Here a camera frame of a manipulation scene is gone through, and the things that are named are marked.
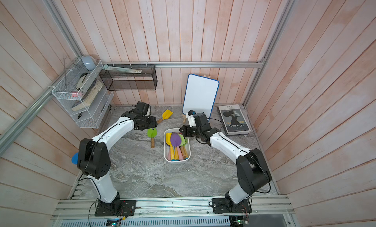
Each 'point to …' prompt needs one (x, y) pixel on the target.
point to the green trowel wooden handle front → (181, 145)
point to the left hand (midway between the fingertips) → (153, 125)
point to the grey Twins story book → (233, 120)
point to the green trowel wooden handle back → (152, 134)
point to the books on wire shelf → (84, 102)
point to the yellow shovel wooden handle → (166, 115)
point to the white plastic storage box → (166, 147)
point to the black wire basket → (115, 80)
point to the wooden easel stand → (184, 117)
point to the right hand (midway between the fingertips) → (181, 128)
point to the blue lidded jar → (75, 158)
